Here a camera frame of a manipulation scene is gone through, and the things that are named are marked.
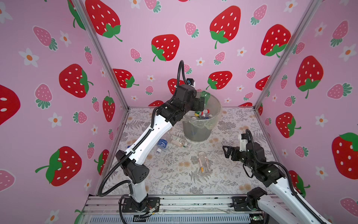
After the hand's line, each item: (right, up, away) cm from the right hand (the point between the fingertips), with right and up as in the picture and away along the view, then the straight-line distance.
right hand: (229, 146), depth 77 cm
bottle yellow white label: (-13, -14, +7) cm, 20 cm away
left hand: (-19, +27, -6) cm, 33 cm away
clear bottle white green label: (-31, +1, +18) cm, 35 cm away
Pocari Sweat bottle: (-41, -2, +15) cm, 44 cm away
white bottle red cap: (-10, +22, +21) cm, 32 cm away
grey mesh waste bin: (-17, +6, +14) cm, 23 cm away
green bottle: (-12, +30, +3) cm, 32 cm away
